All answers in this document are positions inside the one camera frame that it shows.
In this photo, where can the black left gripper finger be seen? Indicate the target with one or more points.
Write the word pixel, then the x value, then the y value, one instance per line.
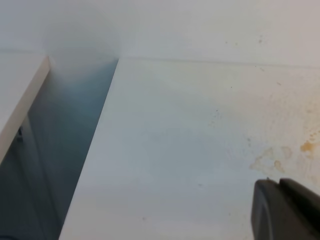
pixel 284 210

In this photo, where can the cream neighbouring table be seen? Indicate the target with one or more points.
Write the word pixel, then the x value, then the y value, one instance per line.
pixel 21 77

